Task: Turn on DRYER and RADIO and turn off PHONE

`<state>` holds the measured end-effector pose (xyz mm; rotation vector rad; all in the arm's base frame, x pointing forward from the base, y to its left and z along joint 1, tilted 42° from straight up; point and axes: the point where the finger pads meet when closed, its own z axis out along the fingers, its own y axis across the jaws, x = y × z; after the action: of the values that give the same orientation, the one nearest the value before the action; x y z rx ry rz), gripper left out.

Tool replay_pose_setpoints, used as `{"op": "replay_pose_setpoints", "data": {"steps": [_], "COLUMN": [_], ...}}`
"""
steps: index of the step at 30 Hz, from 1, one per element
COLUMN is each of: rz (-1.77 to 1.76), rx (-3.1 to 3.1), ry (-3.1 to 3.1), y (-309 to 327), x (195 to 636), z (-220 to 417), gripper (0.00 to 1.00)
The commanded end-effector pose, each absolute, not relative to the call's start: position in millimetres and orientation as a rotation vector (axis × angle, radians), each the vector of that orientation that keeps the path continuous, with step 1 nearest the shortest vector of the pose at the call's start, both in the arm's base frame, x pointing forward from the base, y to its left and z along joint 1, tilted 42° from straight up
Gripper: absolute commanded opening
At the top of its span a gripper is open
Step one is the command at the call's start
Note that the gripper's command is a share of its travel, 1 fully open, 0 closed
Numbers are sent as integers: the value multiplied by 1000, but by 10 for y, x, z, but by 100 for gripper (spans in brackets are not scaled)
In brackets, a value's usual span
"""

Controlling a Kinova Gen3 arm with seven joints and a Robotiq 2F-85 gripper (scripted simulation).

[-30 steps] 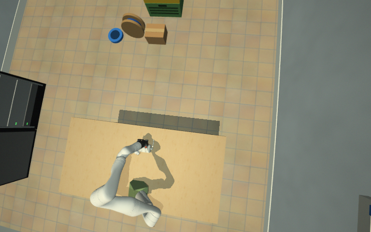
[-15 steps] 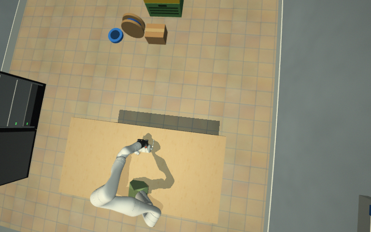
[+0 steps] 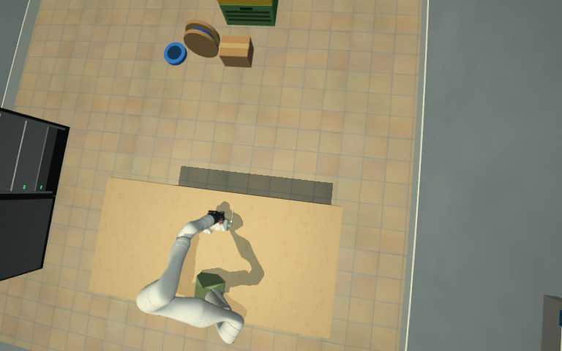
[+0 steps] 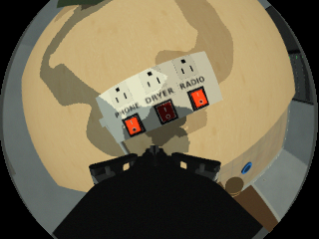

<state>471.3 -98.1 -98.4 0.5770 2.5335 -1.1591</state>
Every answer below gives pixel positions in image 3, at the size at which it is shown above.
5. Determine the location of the white power strip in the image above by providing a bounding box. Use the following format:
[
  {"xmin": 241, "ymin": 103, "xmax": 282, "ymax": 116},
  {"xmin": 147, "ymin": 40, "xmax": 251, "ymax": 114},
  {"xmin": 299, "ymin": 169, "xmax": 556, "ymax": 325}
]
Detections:
[{"xmin": 210, "ymin": 211, "xmax": 233, "ymax": 231}]

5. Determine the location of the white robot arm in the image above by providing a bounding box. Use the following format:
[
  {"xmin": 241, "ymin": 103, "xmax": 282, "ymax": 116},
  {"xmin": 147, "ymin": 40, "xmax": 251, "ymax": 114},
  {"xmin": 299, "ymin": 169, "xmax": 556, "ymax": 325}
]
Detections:
[{"xmin": 136, "ymin": 214, "xmax": 244, "ymax": 344}]

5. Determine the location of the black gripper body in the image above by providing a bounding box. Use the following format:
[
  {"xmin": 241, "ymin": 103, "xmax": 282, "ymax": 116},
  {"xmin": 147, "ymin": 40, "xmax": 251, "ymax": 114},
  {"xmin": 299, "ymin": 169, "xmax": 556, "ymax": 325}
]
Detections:
[{"xmin": 209, "ymin": 213, "xmax": 220, "ymax": 225}]

